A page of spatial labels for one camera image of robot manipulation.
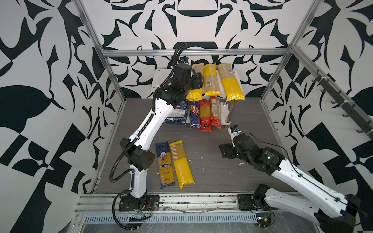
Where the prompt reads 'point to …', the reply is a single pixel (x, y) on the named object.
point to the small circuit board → (263, 219)
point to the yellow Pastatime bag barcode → (231, 88)
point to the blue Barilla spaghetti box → (194, 114)
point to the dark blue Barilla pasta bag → (178, 115)
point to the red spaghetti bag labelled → (215, 111)
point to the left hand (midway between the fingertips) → (198, 72)
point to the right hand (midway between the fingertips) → (227, 144)
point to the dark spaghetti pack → (166, 173)
